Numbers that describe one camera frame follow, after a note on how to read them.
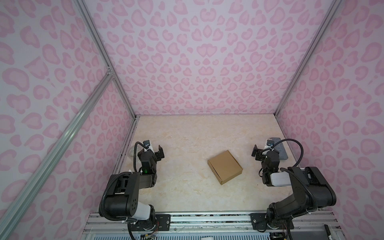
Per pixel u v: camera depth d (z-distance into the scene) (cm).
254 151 86
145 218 61
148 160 70
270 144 78
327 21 73
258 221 73
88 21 72
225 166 90
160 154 86
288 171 51
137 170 70
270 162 70
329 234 69
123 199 44
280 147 97
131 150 98
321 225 73
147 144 78
